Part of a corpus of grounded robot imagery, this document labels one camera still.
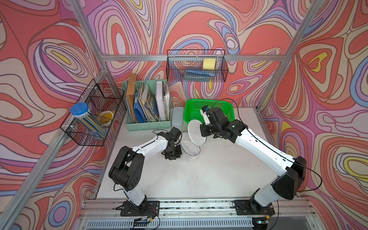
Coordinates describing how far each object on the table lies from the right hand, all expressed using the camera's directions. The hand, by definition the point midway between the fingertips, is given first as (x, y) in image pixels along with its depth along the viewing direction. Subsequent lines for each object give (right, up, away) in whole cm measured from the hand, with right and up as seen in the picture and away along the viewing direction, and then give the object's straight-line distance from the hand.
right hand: (202, 130), depth 78 cm
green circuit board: (-32, -46, -6) cm, 57 cm away
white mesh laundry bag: (-5, -6, +7) cm, 11 cm away
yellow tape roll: (-49, +7, -8) cm, 50 cm away
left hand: (-12, -18, +10) cm, 24 cm away
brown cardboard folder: (-44, +27, +11) cm, 53 cm away
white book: (-24, +19, +12) cm, 33 cm away
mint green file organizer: (-32, +16, +23) cm, 43 cm away
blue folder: (-40, +11, +15) cm, 44 cm away
